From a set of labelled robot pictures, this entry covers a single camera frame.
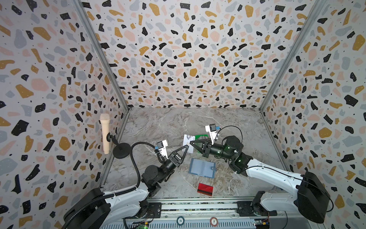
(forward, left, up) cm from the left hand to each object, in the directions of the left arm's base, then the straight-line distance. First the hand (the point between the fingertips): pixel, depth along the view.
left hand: (191, 148), depth 66 cm
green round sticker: (-24, +6, -28) cm, 38 cm away
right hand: (+2, -2, +1) cm, 3 cm away
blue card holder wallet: (+2, -7, -27) cm, 28 cm away
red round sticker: (-25, -11, -28) cm, 40 cm away
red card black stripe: (-10, -8, -29) cm, 32 cm away
